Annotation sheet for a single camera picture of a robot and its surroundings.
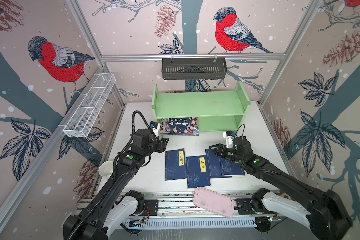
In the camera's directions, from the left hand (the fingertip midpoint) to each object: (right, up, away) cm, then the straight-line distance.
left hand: (163, 138), depth 77 cm
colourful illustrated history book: (+14, +6, +12) cm, 19 cm away
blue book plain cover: (+29, -18, +10) cm, 35 cm away
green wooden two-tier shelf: (+30, +14, +5) cm, 33 cm away
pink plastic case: (+26, -31, -4) cm, 41 cm away
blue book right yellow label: (+37, -18, +7) cm, 42 cm away
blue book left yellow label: (+6, -18, +11) cm, 22 cm away
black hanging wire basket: (+18, +46, +27) cm, 56 cm away
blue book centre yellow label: (+19, -21, +9) cm, 29 cm away
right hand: (+25, -7, +3) cm, 26 cm away
